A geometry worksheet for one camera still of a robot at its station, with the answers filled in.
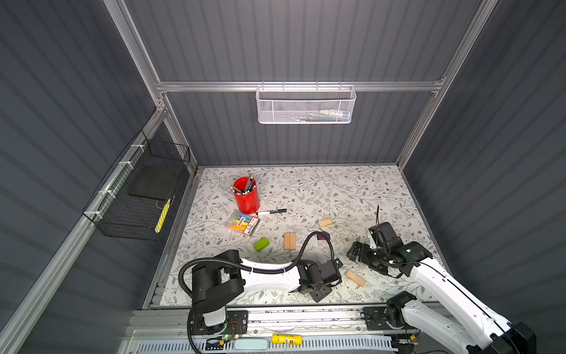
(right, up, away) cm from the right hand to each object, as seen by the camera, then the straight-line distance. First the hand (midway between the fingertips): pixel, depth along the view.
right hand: (358, 259), depth 80 cm
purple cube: (-12, +5, +16) cm, 21 cm away
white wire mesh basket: (-17, +69, +32) cm, 78 cm away
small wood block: (-9, +11, +18) cm, 23 cm away
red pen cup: (-43, +23, +10) cm, 50 cm away
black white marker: (-33, +15, +22) cm, 43 cm away
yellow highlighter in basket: (-65, +17, -11) cm, 69 cm away
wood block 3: (0, -8, +3) cm, 9 cm away
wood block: (-26, +4, +12) cm, 29 cm away
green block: (-37, +3, +11) cm, 38 cm away
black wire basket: (-76, +22, -8) cm, 80 cm away
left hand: (-13, -9, +1) cm, 16 cm away
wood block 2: (-24, +4, +12) cm, 27 cm away
